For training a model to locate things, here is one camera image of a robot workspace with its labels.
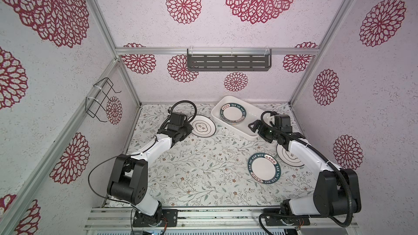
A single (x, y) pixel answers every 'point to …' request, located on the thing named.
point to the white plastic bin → (253, 112)
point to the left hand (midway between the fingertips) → (192, 127)
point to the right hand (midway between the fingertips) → (254, 126)
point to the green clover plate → (203, 126)
